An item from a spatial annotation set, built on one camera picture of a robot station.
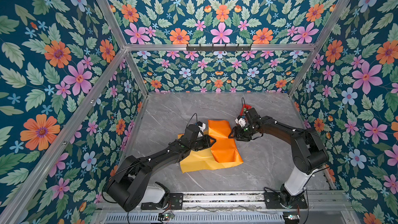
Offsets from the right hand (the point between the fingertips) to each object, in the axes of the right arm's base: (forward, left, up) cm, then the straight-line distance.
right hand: (232, 136), depth 90 cm
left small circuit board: (-38, +35, -6) cm, 52 cm away
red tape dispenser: (+23, -12, 0) cm, 26 cm away
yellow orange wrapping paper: (-11, +7, +1) cm, 13 cm away
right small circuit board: (-39, -24, -7) cm, 46 cm away
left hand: (-5, +9, +8) cm, 13 cm away
